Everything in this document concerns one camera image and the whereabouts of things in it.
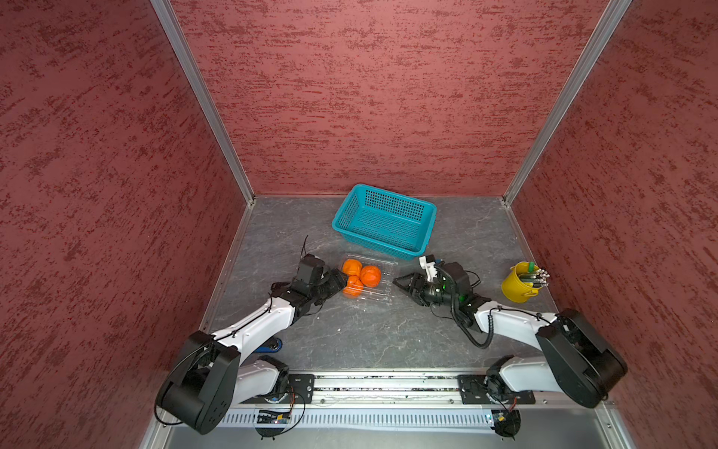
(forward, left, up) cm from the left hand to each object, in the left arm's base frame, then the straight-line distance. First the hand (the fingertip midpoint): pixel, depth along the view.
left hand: (341, 286), depth 87 cm
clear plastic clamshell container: (-3, -13, +2) cm, 14 cm away
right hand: (-3, -17, +3) cm, 17 cm away
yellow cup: (0, -56, -1) cm, 56 cm away
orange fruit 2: (+4, -9, -1) cm, 10 cm away
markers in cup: (-2, -56, +11) cm, 58 cm away
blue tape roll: (-17, +20, -6) cm, 27 cm away
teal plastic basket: (+31, -20, -5) cm, 37 cm away
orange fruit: (+8, -3, 0) cm, 8 cm away
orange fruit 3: (0, -4, -1) cm, 4 cm away
